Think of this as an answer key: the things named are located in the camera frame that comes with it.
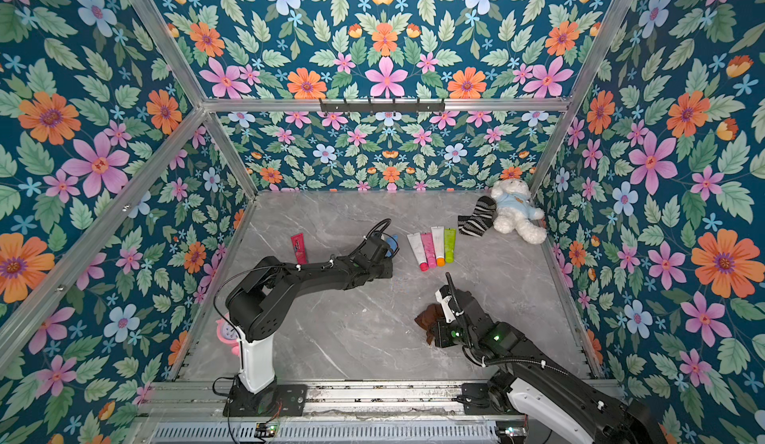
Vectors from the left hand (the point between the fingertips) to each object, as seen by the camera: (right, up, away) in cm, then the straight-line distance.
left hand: (394, 263), depth 97 cm
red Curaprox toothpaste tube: (-34, +5, +6) cm, 35 cm away
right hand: (+11, -14, -17) cm, 25 cm away
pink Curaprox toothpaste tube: (+12, +4, +5) cm, 14 cm away
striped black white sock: (+32, +15, +12) cm, 38 cm away
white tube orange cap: (+16, +8, +8) cm, 19 cm away
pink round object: (-46, -18, -14) cm, 52 cm away
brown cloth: (+10, -12, -18) cm, 24 cm away
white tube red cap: (+7, +7, +8) cm, 13 cm away
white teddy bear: (+43, +17, +7) cm, 47 cm away
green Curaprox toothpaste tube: (+19, +6, +5) cm, 20 cm away
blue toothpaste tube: (0, +8, -13) cm, 15 cm away
